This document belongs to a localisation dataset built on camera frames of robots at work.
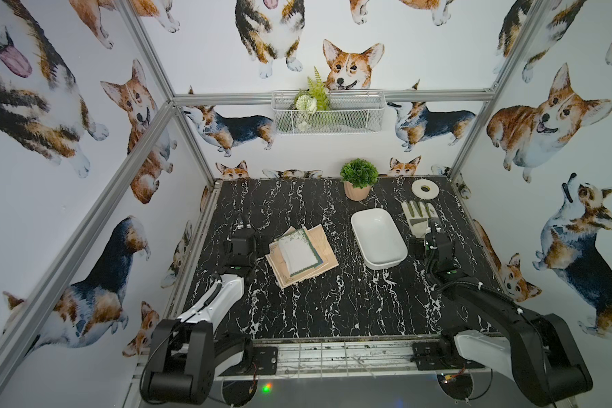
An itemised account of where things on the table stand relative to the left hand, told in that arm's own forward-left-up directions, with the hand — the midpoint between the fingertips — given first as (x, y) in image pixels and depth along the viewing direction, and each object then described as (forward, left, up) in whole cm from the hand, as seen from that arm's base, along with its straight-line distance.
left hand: (251, 231), depth 89 cm
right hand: (-3, -61, +1) cm, 61 cm away
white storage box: (0, -46, -8) cm, 47 cm away
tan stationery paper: (-7, -8, -11) cm, 15 cm away
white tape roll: (+29, -73, -12) cm, 79 cm away
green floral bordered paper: (-3, -16, -11) cm, 19 cm away
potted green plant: (+23, -40, +4) cm, 46 cm away
